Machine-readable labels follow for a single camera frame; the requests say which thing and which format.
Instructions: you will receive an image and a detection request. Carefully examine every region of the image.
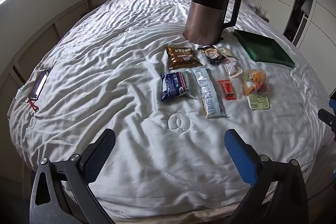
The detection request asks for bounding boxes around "brown snack packet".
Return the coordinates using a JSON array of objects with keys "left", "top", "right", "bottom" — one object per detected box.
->
[{"left": 165, "top": 46, "right": 204, "bottom": 70}]

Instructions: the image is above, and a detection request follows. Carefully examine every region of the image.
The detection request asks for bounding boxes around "small pale green packet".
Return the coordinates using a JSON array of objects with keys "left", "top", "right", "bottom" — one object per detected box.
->
[{"left": 219, "top": 47, "right": 235, "bottom": 59}]

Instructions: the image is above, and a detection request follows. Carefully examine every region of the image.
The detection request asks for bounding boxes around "wooden nightstand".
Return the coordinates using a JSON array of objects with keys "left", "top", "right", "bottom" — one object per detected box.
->
[{"left": 248, "top": 5, "right": 270, "bottom": 23}]

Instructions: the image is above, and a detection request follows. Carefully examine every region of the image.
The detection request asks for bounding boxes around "long grey snack packet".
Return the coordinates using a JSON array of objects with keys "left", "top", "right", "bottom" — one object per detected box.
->
[{"left": 192, "top": 68, "right": 228, "bottom": 119}]

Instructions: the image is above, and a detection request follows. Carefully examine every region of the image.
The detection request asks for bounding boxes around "green label sachet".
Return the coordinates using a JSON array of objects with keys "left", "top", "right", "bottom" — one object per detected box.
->
[{"left": 246, "top": 94, "right": 270, "bottom": 110}]

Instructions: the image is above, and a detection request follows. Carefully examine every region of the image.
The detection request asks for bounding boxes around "dark blue snack packet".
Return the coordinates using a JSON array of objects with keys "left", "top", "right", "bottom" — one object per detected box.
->
[{"left": 198, "top": 46, "right": 227, "bottom": 65}]

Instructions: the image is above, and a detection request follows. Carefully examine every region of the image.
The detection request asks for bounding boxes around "clear bag of orange snacks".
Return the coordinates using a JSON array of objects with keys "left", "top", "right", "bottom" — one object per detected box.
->
[{"left": 241, "top": 69, "right": 270, "bottom": 96}]

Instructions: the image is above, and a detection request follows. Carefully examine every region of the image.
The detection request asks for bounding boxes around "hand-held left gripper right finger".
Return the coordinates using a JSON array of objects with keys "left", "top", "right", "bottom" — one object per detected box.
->
[{"left": 224, "top": 129, "right": 309, "bottom": 224}]

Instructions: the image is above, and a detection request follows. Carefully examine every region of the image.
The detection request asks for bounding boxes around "small white green card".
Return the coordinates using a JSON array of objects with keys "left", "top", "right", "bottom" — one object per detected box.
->
[{"left": 14, "top": 84, "right": 25, "bottom": 100}]

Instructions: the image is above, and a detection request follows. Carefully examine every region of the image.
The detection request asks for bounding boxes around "cream low wall cabinet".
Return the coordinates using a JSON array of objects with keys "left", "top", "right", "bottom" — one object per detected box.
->
[{"left": 0, "top": 0, "right": 93, "bottom": 188}]

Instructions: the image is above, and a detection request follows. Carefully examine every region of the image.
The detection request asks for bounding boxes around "green plastic tray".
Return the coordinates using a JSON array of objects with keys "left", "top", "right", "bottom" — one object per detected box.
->
[{"left": 233, "top": 29, "right": 296, "bottom": 68}]

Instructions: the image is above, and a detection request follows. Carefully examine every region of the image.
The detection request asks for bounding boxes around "smartphone with red strap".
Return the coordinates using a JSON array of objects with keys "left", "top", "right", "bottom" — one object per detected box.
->
[{"left": 25, "top": 68, "right": 52, "bottom": 111}]

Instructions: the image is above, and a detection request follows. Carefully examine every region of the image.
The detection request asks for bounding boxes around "small clear pink packet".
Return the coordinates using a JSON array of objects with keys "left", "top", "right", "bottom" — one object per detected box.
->
[{"left": 223, "top": 57, "right": 243, "bottom": 79}]

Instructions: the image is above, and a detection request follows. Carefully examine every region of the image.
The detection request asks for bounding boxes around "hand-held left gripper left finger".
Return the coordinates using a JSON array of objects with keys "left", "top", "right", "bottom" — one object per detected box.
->
[{"left": 29, "top": 128, "right": 116, "bottom": 224}]

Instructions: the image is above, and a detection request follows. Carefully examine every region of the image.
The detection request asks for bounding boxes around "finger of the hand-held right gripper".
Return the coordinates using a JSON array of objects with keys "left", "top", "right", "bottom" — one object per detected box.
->
[{"left": 317, "top": 98, "right": 336, "bottom": 135}]

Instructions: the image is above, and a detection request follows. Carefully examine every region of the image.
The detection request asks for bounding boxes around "blue and white snack packet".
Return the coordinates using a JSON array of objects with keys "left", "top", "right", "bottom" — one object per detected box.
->
[{"left": 161, "top": 71, "right": 196, "bottom": 103}]

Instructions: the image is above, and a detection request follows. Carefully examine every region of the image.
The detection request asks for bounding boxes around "wooden bed with white duvet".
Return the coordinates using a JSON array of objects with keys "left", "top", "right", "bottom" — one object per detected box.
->
[{"left": 8, "top": 0, "right": 336, "bottom": 216}]

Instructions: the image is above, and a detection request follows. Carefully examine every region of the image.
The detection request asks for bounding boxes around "small red snack packet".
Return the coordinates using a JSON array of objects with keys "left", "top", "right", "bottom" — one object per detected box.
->
[{"left": 217, "top": 79, "right": 237, "bottom": 101}]

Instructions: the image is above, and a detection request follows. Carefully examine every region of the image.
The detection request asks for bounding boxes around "copper and black electric kettle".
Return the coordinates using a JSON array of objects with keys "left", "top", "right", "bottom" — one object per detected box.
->
[{"left": 183, "top": 0, "right": 242, "bottom": 45}]

